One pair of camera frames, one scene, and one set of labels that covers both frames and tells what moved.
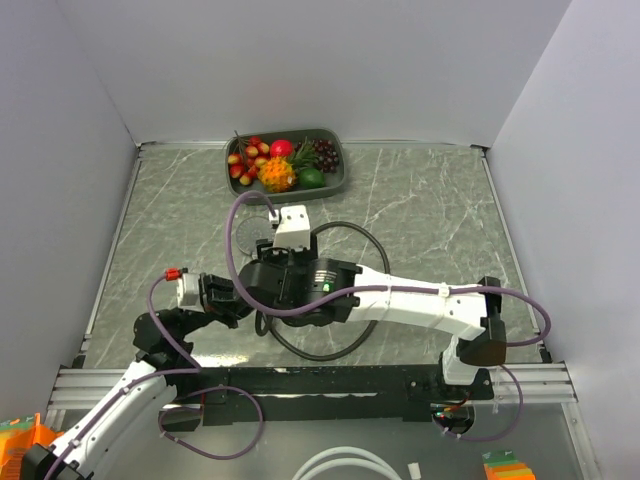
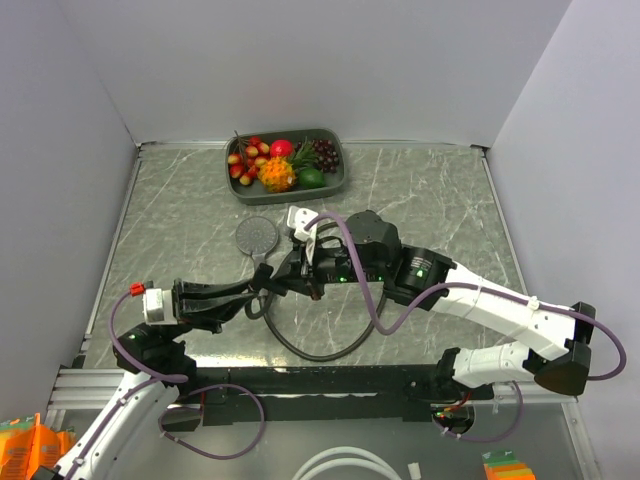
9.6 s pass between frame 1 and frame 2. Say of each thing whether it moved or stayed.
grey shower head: stayed
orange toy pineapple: stayed
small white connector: stayed
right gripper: moved
